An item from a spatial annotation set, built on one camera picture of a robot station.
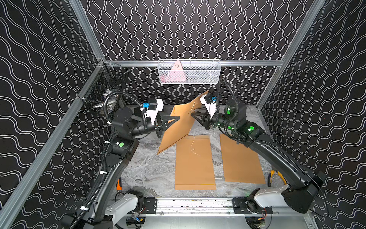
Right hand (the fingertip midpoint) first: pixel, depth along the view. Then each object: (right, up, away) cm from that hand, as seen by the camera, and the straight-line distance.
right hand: (194, 110), depth 65 cm
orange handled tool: (-42, -41, +16) cm, 61 cm away
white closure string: (0, -23, +32) cm, 39 cm away
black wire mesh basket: (-60, +19, +36) cm, 73 cm away
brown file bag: (+2, -34, +23) cm, 41 cm away
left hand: (-7, -3, -11) cm, 14 cm away
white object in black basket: (-44, +5, +12) cm, 46 cm away
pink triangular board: (-10, +25, +24) cm, 36 cm away
